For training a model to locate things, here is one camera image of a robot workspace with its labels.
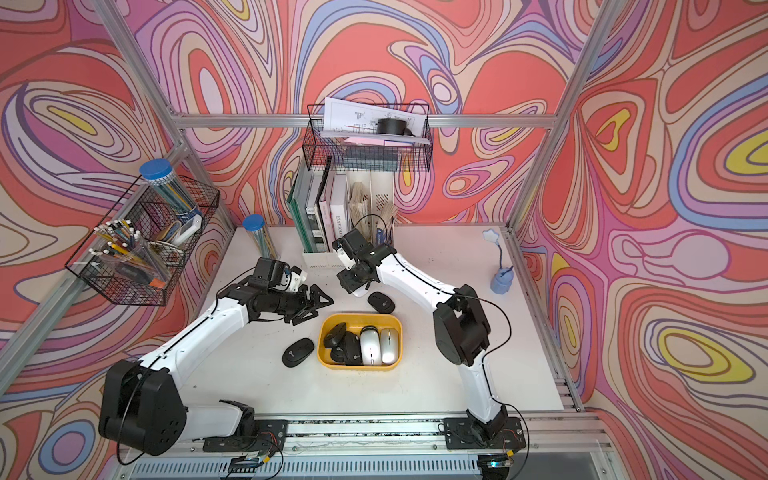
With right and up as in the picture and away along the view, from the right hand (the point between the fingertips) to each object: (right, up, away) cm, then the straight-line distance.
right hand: (355, 284), depth 90 cm
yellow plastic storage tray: (0, -12, +2) cm, 12 cm away
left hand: (-6, -5, -9) cm, 12 cm away
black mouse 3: (-6, -14, -3) cm, 16 cm away
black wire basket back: (-8, +44, +11) cm, 46 cm away
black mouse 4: (0, -18, -6) cm, 19 cm away
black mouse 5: (-4, -20, -6) cm, 21 cm away
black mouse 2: (+8, -7, +6) cm, 12 cm away
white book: (-5, +24, +2) cm, 25 cm away
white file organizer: (+4, +25, +15) cm, 30 cm away
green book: (-16, +23, -2) cm, 28 cm away
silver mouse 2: (+11, -17, -4) cm, 20 cm away
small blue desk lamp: (+48, +1, +6) cm, 48 cm away
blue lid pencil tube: (-33, +17, +5) cm, 37 cm away
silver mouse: (+5, -18, -3) cm, 19 cm away
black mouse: (-17, -20, -3) cm, 26 cm away
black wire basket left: (-45, +15, -15) cm, 50 cm away
